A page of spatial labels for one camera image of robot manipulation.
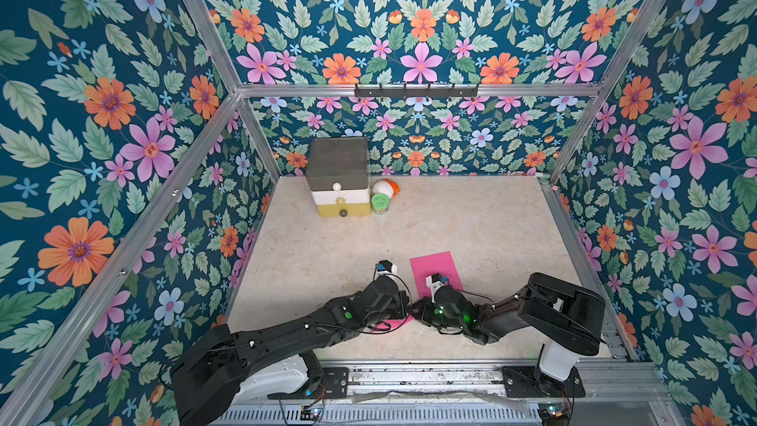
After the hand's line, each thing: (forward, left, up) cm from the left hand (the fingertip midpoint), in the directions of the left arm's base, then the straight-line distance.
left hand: (416, 299), depth 79 cm
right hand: (-1, +3, -8) cm, 8 cm away
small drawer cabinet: (+37, +21, +12) cm, 45 cm away
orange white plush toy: (+46, +6, -4) cm, 47 cm away
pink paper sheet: (+15, -6, -10) cm, 19 cm away
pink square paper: (-7, +6, +5) cm, 11 cm away
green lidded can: (+38, +9, -4) cm, 39 cm away
